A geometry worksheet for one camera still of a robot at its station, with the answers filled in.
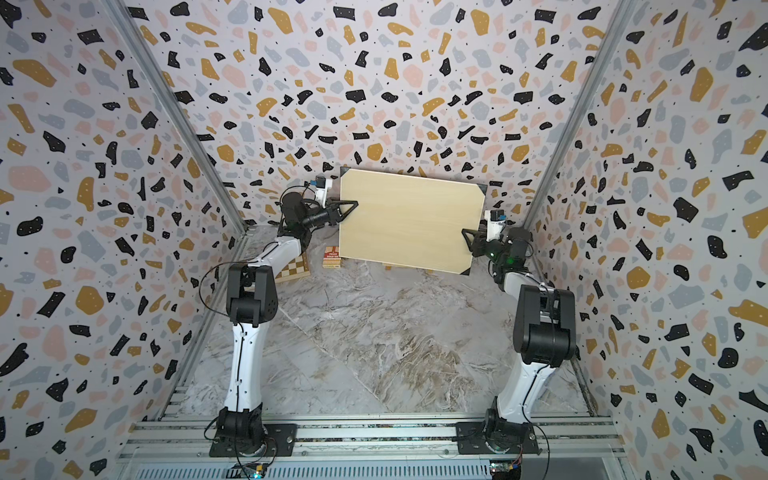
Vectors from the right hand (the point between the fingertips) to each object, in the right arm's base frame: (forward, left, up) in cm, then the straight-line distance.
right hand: (469, 229), depth 94 cm
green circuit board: (-62, +56, -19) cm, 86 cm away
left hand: (+6, +34, +5) cm, 35 cm away
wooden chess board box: (-5, +57, -14) cm, 59 cm away
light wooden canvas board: (0, +19, +4) cm, 19 cm away
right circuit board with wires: (-59, -5, -22) cm, 64 cm away
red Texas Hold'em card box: (+2, +48, -17) cm, 51 cm away
